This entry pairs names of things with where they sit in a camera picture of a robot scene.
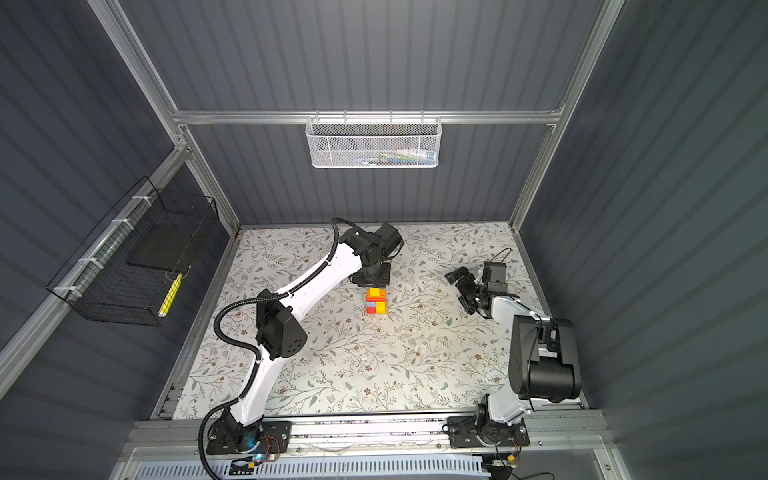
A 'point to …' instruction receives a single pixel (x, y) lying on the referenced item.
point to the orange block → (381, 298)
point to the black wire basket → (127, 268)
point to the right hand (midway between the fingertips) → (455, 285)
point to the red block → (370, 310)
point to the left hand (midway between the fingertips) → (380, 283)
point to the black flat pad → (162, 246)
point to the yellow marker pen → (170, 296)
